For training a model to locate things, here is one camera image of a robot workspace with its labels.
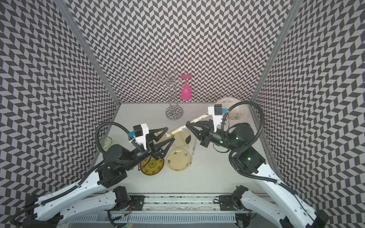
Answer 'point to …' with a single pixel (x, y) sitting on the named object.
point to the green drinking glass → (105, 142)
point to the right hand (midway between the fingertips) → (187, 128)
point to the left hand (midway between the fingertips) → (171, 136)
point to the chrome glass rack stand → (174, 111)
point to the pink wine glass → (186, 90)
